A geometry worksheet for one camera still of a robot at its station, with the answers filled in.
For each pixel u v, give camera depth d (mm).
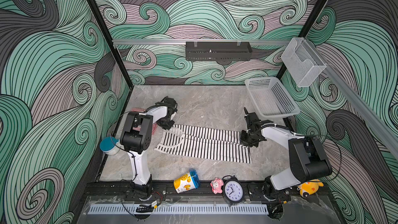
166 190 740
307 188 690
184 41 925
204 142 899
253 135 697
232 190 716
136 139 518
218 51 947
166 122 818
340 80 675
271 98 1108
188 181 698
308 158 444
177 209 697
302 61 794
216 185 723
